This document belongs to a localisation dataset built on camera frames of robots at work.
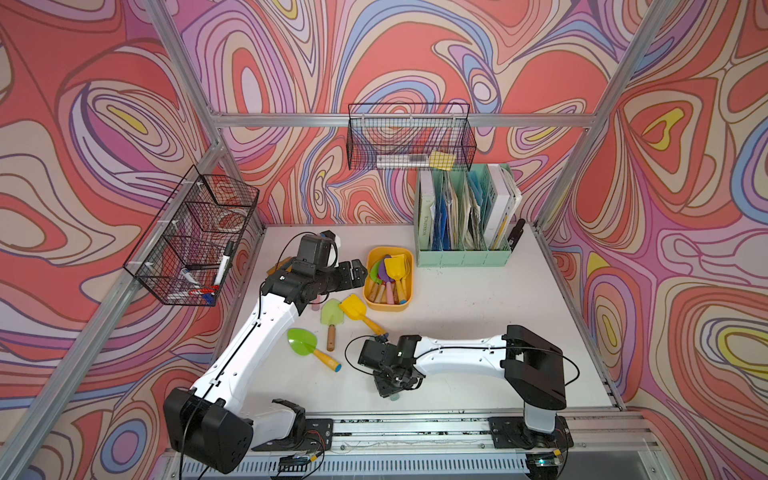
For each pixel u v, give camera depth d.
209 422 0.37
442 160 0.91
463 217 0.97
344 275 0.67
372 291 0.98
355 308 0.96
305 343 0.88
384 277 1.01
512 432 0.73
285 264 0.58
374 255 1.07
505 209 0.96
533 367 0.48
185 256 0.74
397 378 0.57
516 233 1.17
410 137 0.85
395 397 0.77
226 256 0.69
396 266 1.05
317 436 0.72
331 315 0.96
